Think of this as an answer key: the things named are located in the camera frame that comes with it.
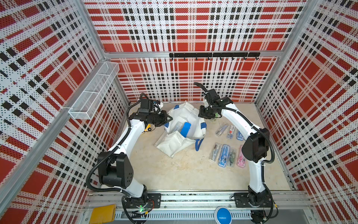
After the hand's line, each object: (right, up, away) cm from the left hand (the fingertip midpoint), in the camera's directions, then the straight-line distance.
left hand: (174, 118), depth 83 cm
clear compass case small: (+26, -23, +8) cm, 36 cm away
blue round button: (+26, -49, -14) cm, 57 cm away
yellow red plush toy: (-20, -7, +16) cm, 27 cm away
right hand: (+17, +2, +6) cm, 18 cm away
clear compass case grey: (+32, -10, +19) cm, 39 cm away
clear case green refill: (+37, -26, +6) cm, 45 cm away
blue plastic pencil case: (+7, -8, +20) cm, 22 cm away
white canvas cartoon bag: (+5, +4, +14) cm, 15 cm away
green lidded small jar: (+29, -2, +25) cm, 38 cm away
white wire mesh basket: (-60, +10, +11) cm, 61 cm away
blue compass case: (+32, -24, +8) cm, 41 cm away
